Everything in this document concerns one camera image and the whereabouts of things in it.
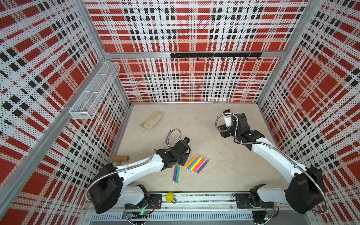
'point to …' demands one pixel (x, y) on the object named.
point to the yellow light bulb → (169, 198)
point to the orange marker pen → (192, 159)
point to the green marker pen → (177, 175)
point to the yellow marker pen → (197, 162)
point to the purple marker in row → (202, 166)
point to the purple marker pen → (167, 138)
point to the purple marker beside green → (175, 172)
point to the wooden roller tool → (120, 159)
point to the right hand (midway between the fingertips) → (224, 126)
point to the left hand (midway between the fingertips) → (185, 155)
